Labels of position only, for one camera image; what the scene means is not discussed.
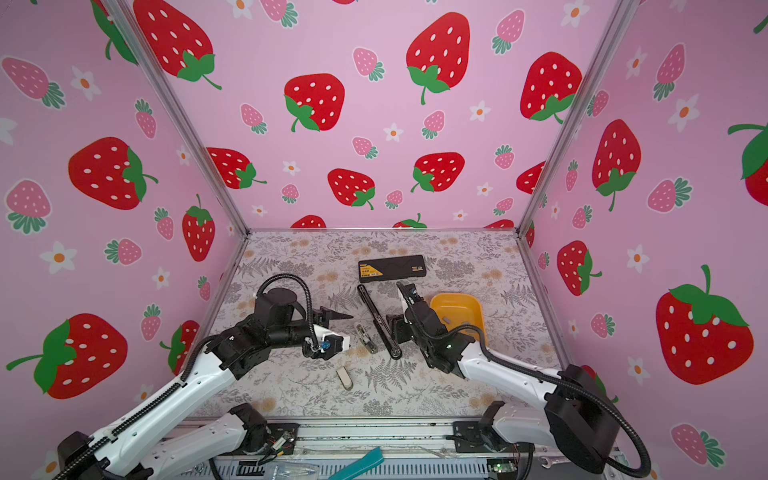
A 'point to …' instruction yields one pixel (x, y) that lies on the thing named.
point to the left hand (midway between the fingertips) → (347, 321)
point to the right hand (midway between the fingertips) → (393, 313)
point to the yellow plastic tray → (461, 309)
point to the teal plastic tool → (370, 461)
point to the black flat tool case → (391, 268)
